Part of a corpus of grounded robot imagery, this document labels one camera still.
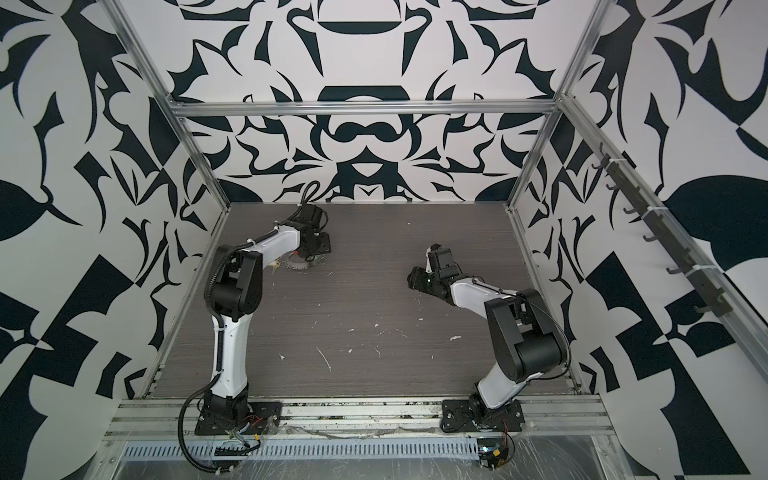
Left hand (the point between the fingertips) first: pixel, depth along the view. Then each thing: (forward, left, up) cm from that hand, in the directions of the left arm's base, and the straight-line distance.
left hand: (323, 241), depth 105 cm
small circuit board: (-62, -45, -5) cm, 76 cm away
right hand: (-16, -30, +2) cm, 34 cm away
